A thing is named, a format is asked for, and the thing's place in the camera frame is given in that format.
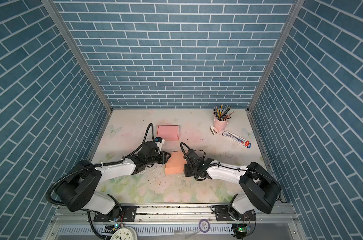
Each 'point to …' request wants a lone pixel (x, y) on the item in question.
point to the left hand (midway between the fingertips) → (169, 155)
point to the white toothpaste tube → (237, 138)
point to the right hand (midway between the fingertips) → (184, 169)
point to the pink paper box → (168, 132)
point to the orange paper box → (176, 163)
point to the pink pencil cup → (221, 126)
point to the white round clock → (125, 233)
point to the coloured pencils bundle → (222, 113)
